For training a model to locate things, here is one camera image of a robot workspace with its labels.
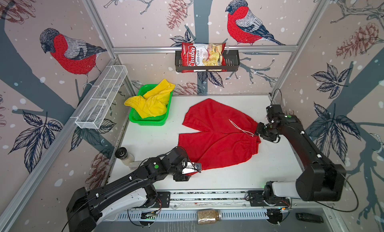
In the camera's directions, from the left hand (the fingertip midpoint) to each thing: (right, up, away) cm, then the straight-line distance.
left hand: (189, 166), depth 75 cm
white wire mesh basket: (-47, +27, -5) cm, 54 cm away
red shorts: (+21, +11, +18) cm, 30 cm away
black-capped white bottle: (-35, +3, +5) cm, 35 cm away
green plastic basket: (-39, +24, +27) cm, 53 cm away
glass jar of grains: (+9, -19, -9) cm, 23 cm away
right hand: (+38, +15, +7) cm, 41 cm away
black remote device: (+56, -20, -8) cm, 60 cm away
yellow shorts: (-27, +34, +29) cm, 52 cm away
